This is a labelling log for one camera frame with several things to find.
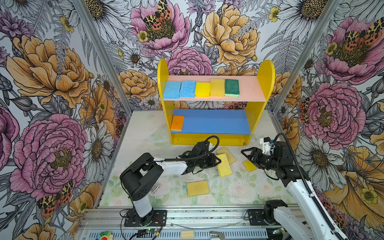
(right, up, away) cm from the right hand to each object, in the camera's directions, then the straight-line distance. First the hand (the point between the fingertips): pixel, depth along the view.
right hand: (243, 158), depth 76 cm
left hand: (-10, -6, +9) cm, 15 cm away
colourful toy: (-65, -33, -7) cm, 73 cm away
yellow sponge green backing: (-23, -18, +7) cm, 30 cm away
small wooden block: (-28, -34, -6) cm, 44 cm away
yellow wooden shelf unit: (-11, +15, +17) cm, 25 cm away
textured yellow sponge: (-8, -7, +9) cm, 14 cm away
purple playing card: (-47, -18, +7) cm, 50 cm away
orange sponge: (-35, +18, +17) cm, 43 cm away
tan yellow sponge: (-6, 0, +23) cm, 24 cm away
